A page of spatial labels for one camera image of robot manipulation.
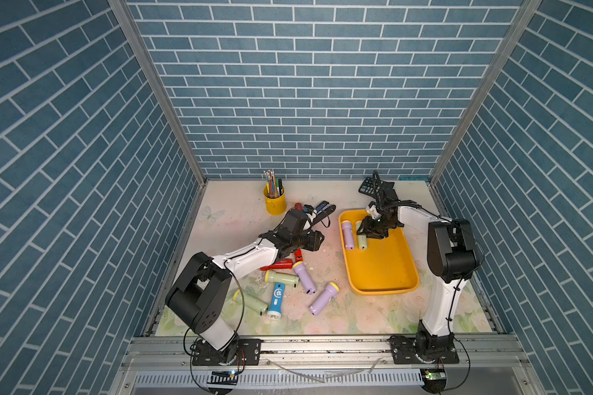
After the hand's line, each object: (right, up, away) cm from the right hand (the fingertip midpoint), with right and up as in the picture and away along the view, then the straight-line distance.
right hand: (364, 233), depth 100 cm
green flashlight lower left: (-40, -21, -19) cm, 49 cm away
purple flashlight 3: (-15, -18, -17) cm, 29 cm away
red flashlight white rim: (-27, -7, -8) cm, 29 cm away
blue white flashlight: (-33, -20, -19) cm, 43 cm away
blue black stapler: (-17, +9, +8) cm, 21 cm away
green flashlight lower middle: (-36, -14, -13) cm, 41 cm away
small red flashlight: (-28, +11, +12) cm, 32 cm away
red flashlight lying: (-34, -11, -9) cm, 37 cm away
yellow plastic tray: (+6, -12, -7) cm, 15 cm away
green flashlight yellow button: (-2, -2, -4) cm, 5 cm away
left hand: (-17, 0, -12) cm, 21 cm away
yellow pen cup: (-37, +11, +2) cm, 39 cm away
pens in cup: (-37, +20, +3) cm, 42 cm away
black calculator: (+7, +20, +17) cm, 27 cm away
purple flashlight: (-7, 0, -3) cm, 8 cm away
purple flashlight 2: (-24, -16, -13) cm, 31 cm away
